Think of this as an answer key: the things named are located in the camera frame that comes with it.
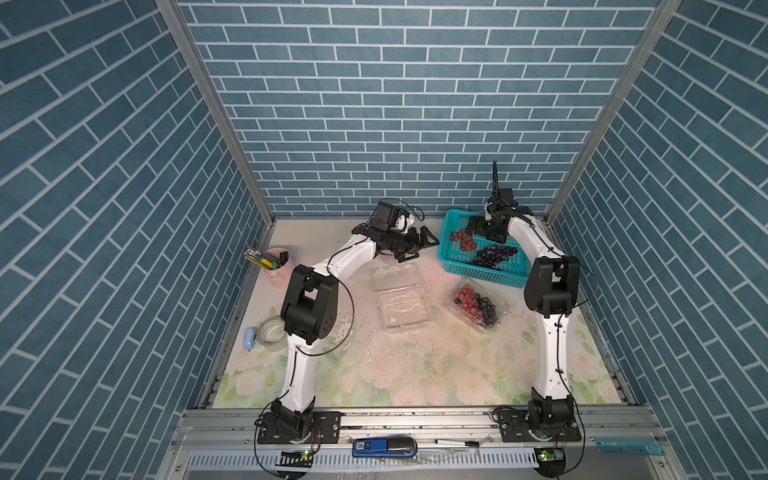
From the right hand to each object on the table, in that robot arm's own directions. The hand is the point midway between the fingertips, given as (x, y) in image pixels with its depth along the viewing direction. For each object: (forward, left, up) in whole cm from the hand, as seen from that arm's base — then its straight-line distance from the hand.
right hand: (477, 233), depth 106 cm
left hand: (-16, +16, +9) cm, 24 cm away
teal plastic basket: (-2, +6, -7) cm, 9 cm away
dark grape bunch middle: (-7, -6, -4) cm, 10 cm away
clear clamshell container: (-26, +25, -7) cm, 37 cm away
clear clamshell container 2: (-27, -6, -3) cm, 27 cm away
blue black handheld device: (-66, +26, -3) cm, 71 cm away
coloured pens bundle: (-22, +70, +6) cm, 73 cm away
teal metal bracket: (-60, -33, -9) cm, 69 cm away
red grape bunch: (-27, +5, -2) cm, 27 cm away
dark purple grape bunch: (-29, -1, -4) cm, 29 cm away
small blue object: (-43, +69, -6) cm, 81 cm away
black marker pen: (-63, +9, -9) cm, 64 cm away
